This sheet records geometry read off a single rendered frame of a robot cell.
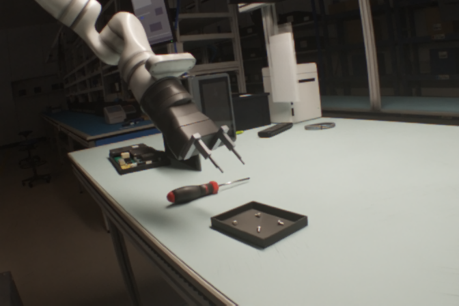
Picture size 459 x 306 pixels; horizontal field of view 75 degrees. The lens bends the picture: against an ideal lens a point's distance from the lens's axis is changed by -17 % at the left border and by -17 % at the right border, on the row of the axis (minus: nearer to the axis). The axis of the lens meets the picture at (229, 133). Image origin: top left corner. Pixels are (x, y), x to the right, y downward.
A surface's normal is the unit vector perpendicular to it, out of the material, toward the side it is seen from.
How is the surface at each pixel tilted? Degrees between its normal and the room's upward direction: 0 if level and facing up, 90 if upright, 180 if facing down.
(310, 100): 90
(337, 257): 0
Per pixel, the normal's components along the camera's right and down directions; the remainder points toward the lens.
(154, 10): -0.49, 0.39
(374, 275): -0.12, -0.98
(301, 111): 0.54, 0.07
